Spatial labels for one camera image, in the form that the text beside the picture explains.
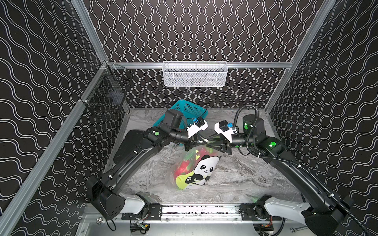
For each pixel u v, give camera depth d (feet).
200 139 2.02
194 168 2.28
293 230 2.29
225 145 1.82
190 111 3.75
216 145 1.89
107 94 3.05
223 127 1.68
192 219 2.40
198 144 2.10
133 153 1.51
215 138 2.02
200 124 1.83
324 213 1.28
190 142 1.87
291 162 1.47
